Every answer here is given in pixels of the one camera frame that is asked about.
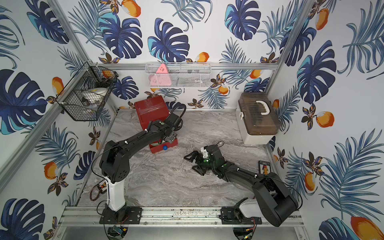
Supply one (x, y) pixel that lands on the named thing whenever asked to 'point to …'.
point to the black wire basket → (89, 76)
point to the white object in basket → (94, 96)
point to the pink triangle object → (161, 78)
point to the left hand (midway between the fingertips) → (165, 130)
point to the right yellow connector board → (264, 167)
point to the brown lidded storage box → (257, 118)
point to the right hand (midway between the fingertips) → (187, 162)
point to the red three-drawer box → (152, 109)
